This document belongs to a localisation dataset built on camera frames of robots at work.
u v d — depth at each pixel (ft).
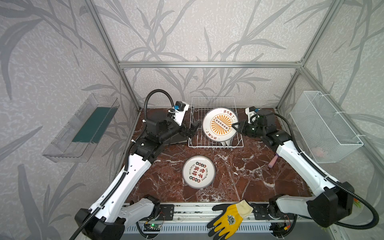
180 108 1.76
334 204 1.29
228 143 3.08
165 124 1.67
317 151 2.40
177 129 1.90
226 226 2.26
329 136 2.00
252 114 2.30
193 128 1.92
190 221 2.37
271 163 2.88
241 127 2.19
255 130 2.11
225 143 2.91
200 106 4.22
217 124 2.60
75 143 2.07
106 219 1.21
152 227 2.35
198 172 2.84
